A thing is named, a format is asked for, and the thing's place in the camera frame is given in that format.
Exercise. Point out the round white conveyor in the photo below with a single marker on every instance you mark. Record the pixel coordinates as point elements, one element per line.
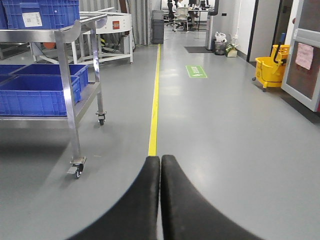
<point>117,22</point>

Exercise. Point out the tall steel cylinder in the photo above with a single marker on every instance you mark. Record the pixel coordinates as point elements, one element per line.
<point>210,32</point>

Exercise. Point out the yellow mop bucket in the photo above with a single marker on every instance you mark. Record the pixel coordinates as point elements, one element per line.
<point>267,72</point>

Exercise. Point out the blue plastic bin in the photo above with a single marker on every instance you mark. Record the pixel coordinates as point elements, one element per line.
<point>81,75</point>
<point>32,100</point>

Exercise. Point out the black office chair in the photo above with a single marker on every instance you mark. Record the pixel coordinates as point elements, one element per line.
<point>170,12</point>

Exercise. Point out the white office chair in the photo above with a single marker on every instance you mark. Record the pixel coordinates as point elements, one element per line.
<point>181,13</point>

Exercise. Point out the steel rack on castors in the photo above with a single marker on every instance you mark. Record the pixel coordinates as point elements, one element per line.
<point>66,75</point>

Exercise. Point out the dark floor mat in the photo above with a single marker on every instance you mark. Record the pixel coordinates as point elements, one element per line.
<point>197,49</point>

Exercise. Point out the black mesh waste bin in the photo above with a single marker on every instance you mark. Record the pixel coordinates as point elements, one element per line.
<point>220,48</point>

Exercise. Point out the white plastic bag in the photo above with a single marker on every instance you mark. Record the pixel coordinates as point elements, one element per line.
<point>220,37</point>

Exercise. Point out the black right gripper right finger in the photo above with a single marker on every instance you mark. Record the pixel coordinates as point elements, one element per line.
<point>182,200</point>

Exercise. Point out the person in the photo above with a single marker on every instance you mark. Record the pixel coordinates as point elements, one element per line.
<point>193,15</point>
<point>179,4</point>

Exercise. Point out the pink paper sheet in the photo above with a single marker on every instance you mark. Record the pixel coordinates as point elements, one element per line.
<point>303,55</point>

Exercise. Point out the blue plastic crate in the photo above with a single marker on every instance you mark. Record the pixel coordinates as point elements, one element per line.
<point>2,15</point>

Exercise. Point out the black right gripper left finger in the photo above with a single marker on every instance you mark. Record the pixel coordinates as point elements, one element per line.
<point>140,200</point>

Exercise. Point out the blue crate with white label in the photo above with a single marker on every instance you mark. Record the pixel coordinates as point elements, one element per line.
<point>60,15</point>

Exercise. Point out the grey metal cabinet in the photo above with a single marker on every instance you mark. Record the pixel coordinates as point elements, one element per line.
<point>157,30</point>

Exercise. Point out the office desk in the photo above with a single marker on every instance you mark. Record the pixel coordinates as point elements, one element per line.
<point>202,10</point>

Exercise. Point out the white framed glass door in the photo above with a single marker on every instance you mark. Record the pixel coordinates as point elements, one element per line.
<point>303,82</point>

